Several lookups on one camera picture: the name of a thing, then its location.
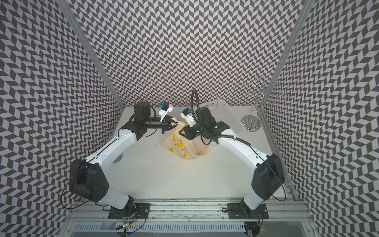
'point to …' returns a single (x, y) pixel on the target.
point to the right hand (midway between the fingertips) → (182, 134)
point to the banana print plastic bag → (182, 146)
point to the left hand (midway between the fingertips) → (181, 124)
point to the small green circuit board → (125, 224)
